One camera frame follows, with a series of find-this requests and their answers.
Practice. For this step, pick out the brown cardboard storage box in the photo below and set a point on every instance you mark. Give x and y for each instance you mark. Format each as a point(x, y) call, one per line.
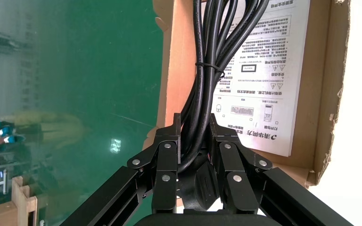
point(320, 93)

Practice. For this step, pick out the white printed instruction sheet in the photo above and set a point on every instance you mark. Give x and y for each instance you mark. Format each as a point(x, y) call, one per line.
point(277, 93)

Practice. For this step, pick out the wooden pallet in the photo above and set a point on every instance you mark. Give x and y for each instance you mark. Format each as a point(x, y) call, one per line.
point(23, 199)

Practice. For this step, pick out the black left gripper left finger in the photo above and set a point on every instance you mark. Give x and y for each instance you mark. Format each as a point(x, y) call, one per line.
point(165, 162)

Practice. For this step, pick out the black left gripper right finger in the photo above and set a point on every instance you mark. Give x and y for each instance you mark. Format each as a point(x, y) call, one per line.
point(231, 168)

